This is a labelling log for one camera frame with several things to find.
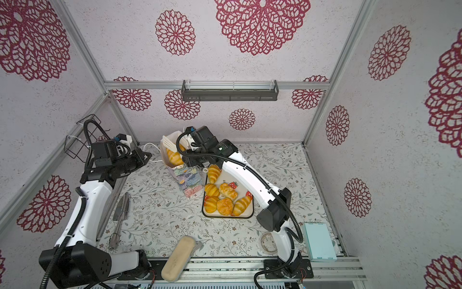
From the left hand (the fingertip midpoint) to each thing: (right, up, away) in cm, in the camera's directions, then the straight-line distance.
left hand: (151, 157), depth 77 cm
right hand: (+16, +2, -3) cm, 16 cm away
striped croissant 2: (+24, -17, +16) cm, 33 cm away
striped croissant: (+8, -1, +8) cm, 11 cm away
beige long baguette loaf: (+13, -42, -4) cm, 44 cm away
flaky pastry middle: (+32, -17, +17) cm, 40 cm away
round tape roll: (+51, -39, +4) cm, 65 cm away
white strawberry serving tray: (+40, -25, +12) cm, 49 cm away
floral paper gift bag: (+15, -11, +10) cm, 21 cm away
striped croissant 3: (+24, -23, +11) cm, 35 cm away
